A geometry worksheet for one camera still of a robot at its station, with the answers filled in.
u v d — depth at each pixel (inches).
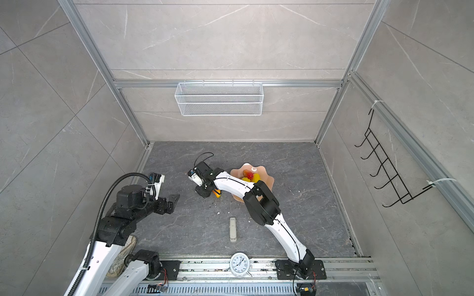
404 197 22.9
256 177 37.9
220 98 39.7
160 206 24.9
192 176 33.8
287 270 28.7
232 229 31.9
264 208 22.9
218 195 36.8
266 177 38.6
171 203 25.4
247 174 38.8
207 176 29.4
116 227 18.3
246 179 25.2
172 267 29.0
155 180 23.9
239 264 28.5
